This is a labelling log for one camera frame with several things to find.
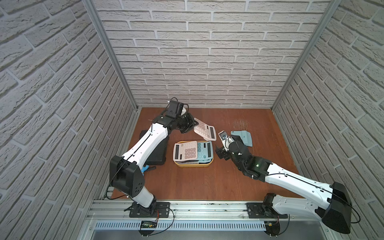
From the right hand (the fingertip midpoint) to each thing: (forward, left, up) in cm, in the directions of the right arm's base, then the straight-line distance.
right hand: (226, 140), depth 77 cm
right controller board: (-38, -18, -22) cm, 48 cm away
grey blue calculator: (0, +11, -11) cm, 16 cm away
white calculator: (+6, +10, 0) cm, 12 cm away
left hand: (+12, +16, +5) cm, 20 cm away
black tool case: (+3, +41, -18) cm, 44 cm away
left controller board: (-32, +42, -22) cm, 57 cm away
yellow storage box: (-5, +17, -18) cm, 25 cm away
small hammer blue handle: (-6, +45, -16) cm, 49 cm away
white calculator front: (+1, +23, -11) cm, 25 cm away
